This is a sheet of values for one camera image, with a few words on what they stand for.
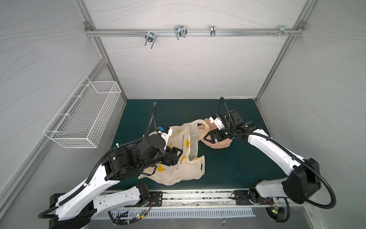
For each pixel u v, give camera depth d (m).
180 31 0.77
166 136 0.54
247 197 0.73
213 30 0.78
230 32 1.84
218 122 0.73
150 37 0.80
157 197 0.74
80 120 0.68
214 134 0.70
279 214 0.72
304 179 0.41
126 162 0.41
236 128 0.61
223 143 0.91
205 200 0.74
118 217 0.69
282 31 0.76
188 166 0.68
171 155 0.50
